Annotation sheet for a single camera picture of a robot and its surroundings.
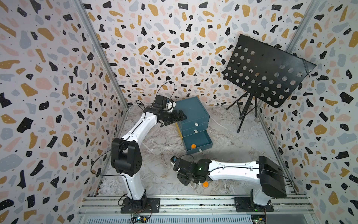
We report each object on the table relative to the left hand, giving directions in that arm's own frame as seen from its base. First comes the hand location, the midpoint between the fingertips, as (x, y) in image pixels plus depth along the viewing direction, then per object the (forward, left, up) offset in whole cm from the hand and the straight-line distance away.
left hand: (182, 118), depth 87 cm
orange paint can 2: (-34, -13, -17) cm, 40 cm away
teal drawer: (-5, -5, -6) cm, 9 cm away
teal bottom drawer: (-6, -10, -18) cm, 22 cm away
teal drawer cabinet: (+2, -9, +2) cm, 9 cm away
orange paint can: (-10, -7, -17) cm, 21 cm away
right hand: (-30, +1, -13) cm, 33 cm away
